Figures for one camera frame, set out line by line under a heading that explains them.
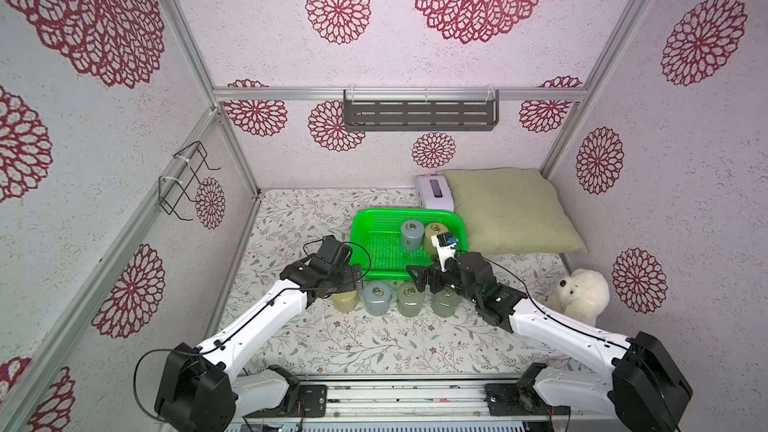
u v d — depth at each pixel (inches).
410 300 32.9
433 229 38.3
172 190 28.9
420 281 28.2
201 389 15.3
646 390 15.9
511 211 38.3
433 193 41.8
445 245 27.2
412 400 29.4
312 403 28.8
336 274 28.6
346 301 33.3
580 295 28.6
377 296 32.8
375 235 41.8
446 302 32.3
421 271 27.6
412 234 38.3
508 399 28.9
